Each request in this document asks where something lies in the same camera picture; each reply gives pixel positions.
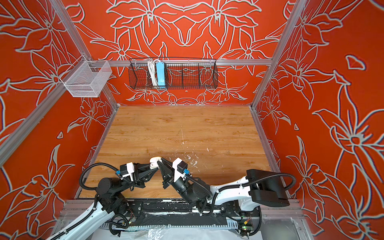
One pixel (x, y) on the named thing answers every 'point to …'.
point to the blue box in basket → (161, 75)
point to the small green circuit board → (246, 227)
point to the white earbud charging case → (153, 162)
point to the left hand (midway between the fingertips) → (155, 166)
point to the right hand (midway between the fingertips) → (158, 161)
